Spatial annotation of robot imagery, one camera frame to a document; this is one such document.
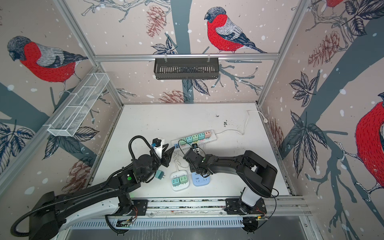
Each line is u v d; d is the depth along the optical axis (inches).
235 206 28.9
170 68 42.0
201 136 36.5
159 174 33.1
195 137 36.4
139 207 28.7
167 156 26.4
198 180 31.4
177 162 34.6
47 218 15.7
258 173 18.1
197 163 26.4
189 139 36.2
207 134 37.4
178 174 32.3
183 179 29.9
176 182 29.8
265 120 44.7
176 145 36.7
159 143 24.9
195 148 31.4
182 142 36.4
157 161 24.6
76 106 30.2
